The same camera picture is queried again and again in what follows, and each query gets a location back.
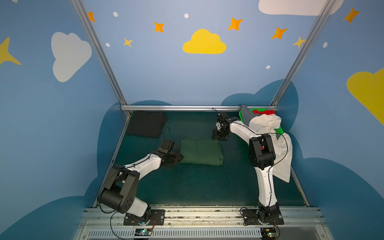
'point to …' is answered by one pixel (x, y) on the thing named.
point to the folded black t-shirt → (145, 124)
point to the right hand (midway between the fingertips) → (216, 136)
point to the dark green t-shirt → (208, 152)
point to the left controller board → (143, 232)
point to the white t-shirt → (266, 123)
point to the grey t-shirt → (247, 114)
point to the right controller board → (268, 232)
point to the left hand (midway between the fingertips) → (183, 158)
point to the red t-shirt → (268, 112)
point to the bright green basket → (278, 130)
